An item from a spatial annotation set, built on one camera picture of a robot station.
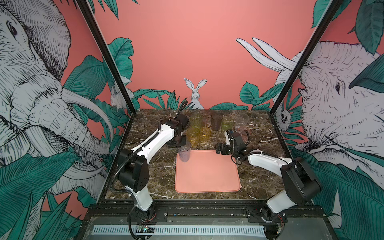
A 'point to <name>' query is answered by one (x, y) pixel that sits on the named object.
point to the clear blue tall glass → (184, 151)
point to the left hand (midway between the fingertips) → (180, 143)
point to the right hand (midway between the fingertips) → (218, 144)
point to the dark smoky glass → (216, 118)
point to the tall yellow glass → (193, 133)
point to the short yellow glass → (205, 135)
